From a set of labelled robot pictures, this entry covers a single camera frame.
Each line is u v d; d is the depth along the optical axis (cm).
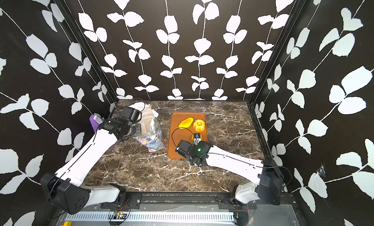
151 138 80
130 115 60
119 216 70
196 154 52
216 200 73
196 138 68
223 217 70
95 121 86
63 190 38
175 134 100
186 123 103
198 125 101
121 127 53
